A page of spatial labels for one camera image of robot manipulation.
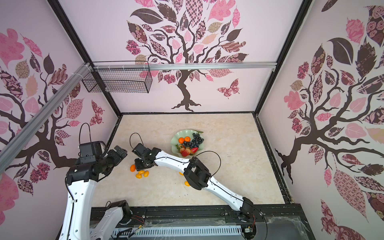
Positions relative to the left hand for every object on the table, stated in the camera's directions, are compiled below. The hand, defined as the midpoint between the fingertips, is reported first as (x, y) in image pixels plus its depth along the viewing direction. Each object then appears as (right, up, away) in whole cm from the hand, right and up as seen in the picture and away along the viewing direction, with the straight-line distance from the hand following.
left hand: (122, 159), depth 73 cm
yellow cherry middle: (+4, -11, +14) cm, 18 cm away
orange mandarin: (+31, +8, +28) cm, 42 cm away
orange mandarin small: (-1, -9, +15) cm, 17 cm away
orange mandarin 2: (+27, +7, +27) cm, 39 cm away
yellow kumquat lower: (+32, -17, +11) cm, 37 cm away
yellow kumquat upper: (+28, -12, +15) cm, 34 cm away
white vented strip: (+28, -34, -3) cm, 44 cm away
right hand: (+1, -7, +16) cm, 18 cm away
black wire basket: (-13, +49, +22) cm, 55 cm away
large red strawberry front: (+36, +2, +20) cm, 42 cm away
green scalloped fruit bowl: (+23, +7, +26) cm, 36 cm away
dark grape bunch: (+37, +6, +21) cm, 43 cm away
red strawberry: (+31, 0, +19) cm, 36 cm away
